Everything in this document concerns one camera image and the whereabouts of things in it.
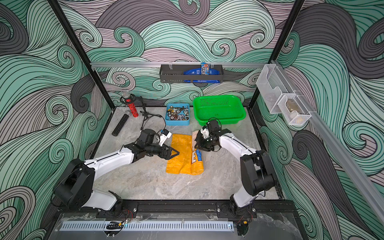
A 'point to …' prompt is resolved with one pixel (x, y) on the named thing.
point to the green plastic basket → (229, 109)
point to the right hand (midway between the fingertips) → (199, 147)
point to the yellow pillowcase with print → (189, 160)
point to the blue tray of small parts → (177, 114)
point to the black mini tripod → (145, 114)
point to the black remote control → (120, 125)
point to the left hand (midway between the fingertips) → (174, 149)
